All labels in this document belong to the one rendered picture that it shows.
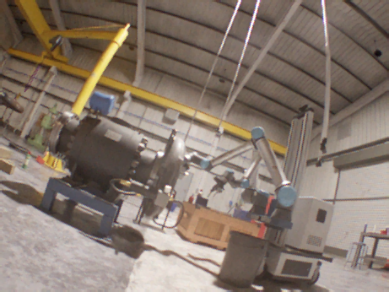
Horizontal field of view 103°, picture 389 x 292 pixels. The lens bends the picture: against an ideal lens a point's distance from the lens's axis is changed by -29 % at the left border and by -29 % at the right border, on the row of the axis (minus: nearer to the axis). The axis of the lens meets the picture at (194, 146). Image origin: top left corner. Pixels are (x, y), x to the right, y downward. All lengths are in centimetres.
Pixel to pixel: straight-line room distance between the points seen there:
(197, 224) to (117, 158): 146
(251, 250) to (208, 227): 136
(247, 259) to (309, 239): 81
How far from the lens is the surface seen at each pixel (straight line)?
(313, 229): 216
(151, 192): 151
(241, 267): 153
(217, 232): 284
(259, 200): 229
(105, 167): 170
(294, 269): 203
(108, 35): 664
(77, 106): 535
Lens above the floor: 46
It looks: 15 degrees up
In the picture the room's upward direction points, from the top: 20 degrees clockwise
